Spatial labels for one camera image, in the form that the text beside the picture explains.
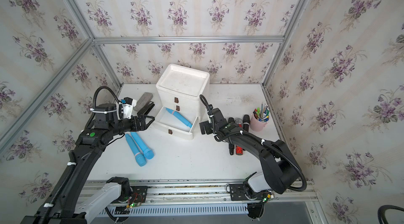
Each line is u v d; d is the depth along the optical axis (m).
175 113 0.99
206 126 0.80
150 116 0.69
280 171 0.43
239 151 0.87
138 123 0.64
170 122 0.98
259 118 0.88
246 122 0.96
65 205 0.38
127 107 0.65
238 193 0.73
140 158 0.81
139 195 0.72
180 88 0.86
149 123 0.67
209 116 0.66
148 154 0.82
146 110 1.04
